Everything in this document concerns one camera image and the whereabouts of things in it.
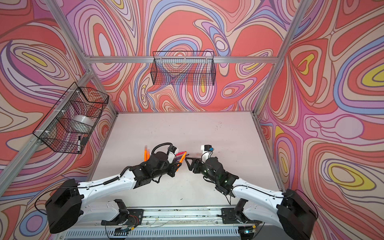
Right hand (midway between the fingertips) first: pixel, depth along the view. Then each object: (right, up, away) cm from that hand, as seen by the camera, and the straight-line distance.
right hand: (189, 162), depth 79 cm
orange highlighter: (-29, +2, +17) cm, 34 cm away
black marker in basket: (-54, +10, -7) cm, 55 cm away
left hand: (-4, -1, +2) cm, 4 cm away
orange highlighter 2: (-27, +1, +17) cm, 32 cm away
